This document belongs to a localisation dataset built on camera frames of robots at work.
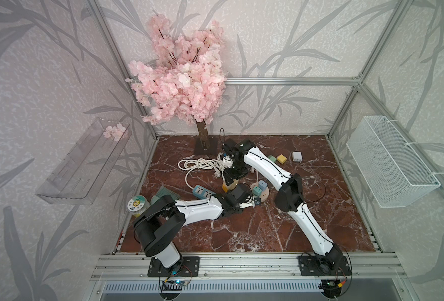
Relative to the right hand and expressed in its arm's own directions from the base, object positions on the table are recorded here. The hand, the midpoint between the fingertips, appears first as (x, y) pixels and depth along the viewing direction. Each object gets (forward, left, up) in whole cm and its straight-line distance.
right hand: (230, 180), depth 91 cm
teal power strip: (-5, +14, -4) cm, 15 cm away
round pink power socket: (-6, -17, -4) cm, 18 cm away
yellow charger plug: (+18, -29, -7) cm, 35 cm away
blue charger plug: (-4, -16, +1) cm, 16 cm away
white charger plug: (+20, -39, -7) cm, 44 cm away
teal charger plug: (-6, -13, -1) cm, 14 cm away
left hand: (-7, -3, -5) cm, 9 cm away
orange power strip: (-2, +3, -4) cm, 6 cm away
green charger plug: (+18, -24, -6) cm, 31 cm away
